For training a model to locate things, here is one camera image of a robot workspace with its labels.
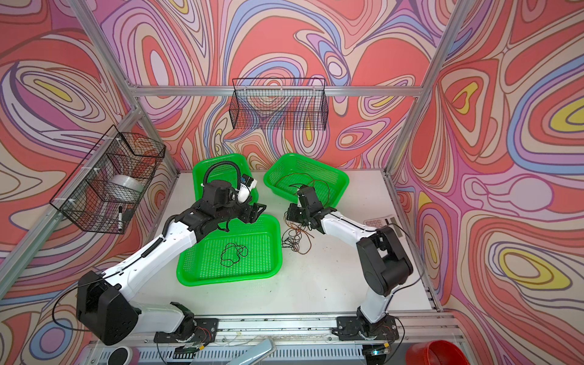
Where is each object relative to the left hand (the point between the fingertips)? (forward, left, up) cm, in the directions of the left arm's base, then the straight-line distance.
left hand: (261, 201), depth 78 cm
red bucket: (-43, -49, -11) cm, 66 cm away
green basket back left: (+41, +29, -27) cm, 57 cm away
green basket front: (-13, +26, -24) cm, 38 cm away
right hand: (+3, -10, -14) cm, 17 cm away
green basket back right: (+37, -11, -22) cm, 44 cm away
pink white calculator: (+5, -54, -21) cm, 58 cm away
